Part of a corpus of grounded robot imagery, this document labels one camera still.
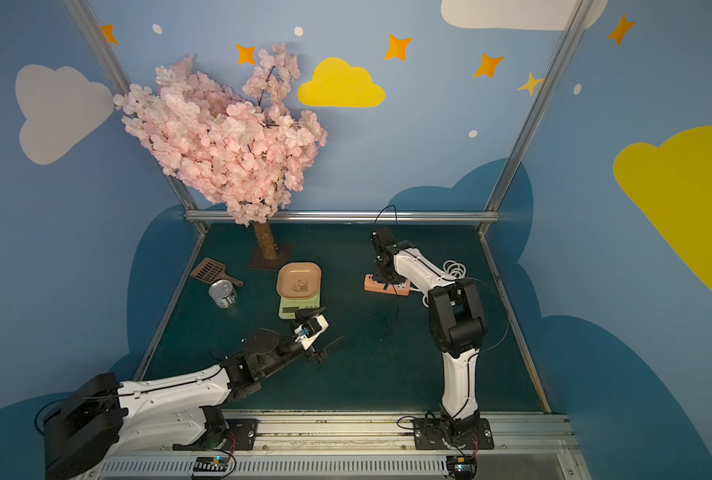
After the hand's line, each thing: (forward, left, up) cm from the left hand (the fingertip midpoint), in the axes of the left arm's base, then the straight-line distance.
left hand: (332, 315), depth 75 cm
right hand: (+23, -17, -13) cm, 31 cm away
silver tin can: (+14, +37, -14) cm, 42 cm away
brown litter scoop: (+27, +48, -20) cm, 59 cm away
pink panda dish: (+22, +14, -16) cm, 31 cm away
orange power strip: (+20, -21, -17) cm, 34 cm away
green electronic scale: (+11, +17, -17) cm, 26 cm away
